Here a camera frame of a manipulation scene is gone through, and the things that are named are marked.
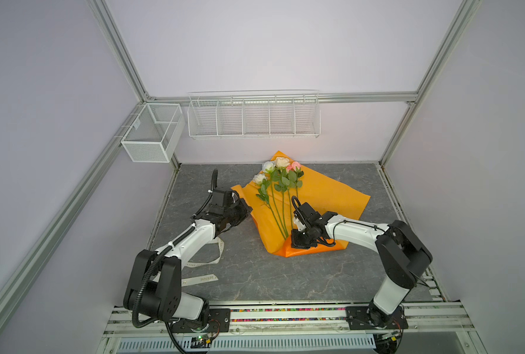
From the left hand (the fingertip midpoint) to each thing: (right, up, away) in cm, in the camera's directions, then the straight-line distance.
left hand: (254, 209), depth 87 cm
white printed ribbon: (-16, -26, -3) cm, 31 cm away
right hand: (+15, -15, +2) cm, 22 cm away
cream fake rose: (+12, +21, +25) cm, 35 cm away
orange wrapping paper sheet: (+35, +5, +23) cm, 42 cm away
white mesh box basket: (-48, +34, +14) cm, 60 cm away
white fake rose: (+4, +6, +21) cm, 22 cm away
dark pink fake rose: (+20, +20, +28) cm, 40 cm away
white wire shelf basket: (-2, +45, +22) cm, 50 cm away
